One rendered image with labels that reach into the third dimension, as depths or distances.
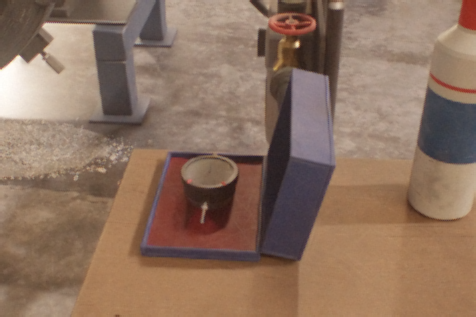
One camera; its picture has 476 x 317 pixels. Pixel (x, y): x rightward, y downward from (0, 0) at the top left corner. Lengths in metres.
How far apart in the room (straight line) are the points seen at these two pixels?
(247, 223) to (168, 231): 0.08
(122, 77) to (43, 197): 0.39
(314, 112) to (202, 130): 1.09
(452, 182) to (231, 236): 0.22
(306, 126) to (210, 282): 0.16
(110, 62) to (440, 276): 1.21
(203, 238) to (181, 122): 1.11
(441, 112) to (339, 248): 0.16
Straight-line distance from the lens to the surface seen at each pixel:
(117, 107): 1.74
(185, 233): 0.63
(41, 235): 1.40
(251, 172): 0.70
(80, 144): 1.66
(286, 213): 0.56
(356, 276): 0.60
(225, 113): 1.75
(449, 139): 0.62
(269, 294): 0.57
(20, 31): 1.33
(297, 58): 1.01
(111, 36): 1.65
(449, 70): 0.59
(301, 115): 0.59
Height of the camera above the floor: 0.88
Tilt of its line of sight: 34 degrees down
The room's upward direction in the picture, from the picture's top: straight up
